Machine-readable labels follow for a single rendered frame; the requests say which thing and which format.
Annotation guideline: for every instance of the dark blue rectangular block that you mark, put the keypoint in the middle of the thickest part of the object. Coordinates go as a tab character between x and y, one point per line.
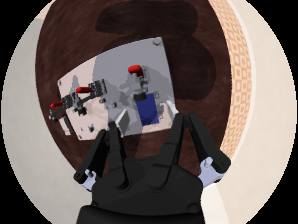
147	110

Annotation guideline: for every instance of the grey fixture plate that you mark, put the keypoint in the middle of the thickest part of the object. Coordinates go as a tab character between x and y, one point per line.
112	66

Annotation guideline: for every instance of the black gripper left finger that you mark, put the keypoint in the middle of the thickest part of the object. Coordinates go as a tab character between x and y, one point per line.
93	166

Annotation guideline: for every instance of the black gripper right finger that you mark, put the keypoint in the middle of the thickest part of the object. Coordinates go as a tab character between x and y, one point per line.
213	162

